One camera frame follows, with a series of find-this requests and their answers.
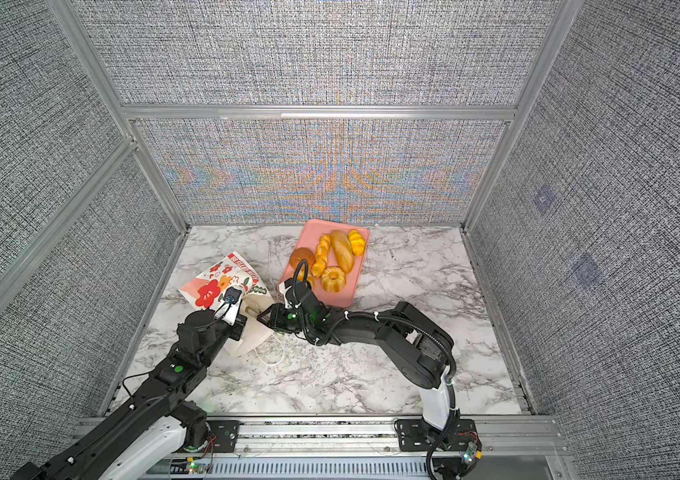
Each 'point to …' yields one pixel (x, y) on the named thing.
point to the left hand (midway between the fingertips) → (238, 300)
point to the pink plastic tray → (334, 254)
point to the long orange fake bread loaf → (344, 250)
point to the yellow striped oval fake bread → (358, 244)
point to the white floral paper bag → (206, 290)
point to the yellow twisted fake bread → (322, 251)
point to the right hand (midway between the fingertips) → (259, 320)
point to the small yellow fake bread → (333, 279)
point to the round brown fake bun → (299, 254)
